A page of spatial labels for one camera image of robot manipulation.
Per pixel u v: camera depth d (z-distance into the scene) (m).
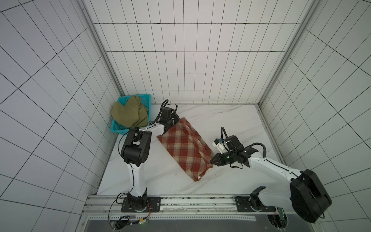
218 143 0.78
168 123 0.81
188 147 0.90
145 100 1.14
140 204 0.64
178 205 0.74
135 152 0.53
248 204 0.73
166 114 0.80
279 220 0.68
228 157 0.71
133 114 1.04
